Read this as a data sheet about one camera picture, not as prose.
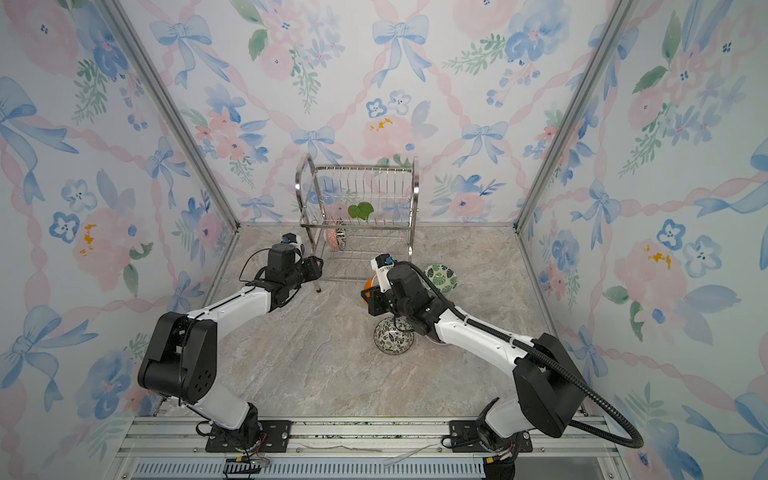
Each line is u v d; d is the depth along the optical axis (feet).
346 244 3.59
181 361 1.53
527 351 1.46
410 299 2.04
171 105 2.80
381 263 2.36
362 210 2.83
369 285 2.63
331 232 3.29
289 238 2.69
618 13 2.26
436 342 2.34
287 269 2.40
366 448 2.40
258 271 2.40
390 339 2.96
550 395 1.39
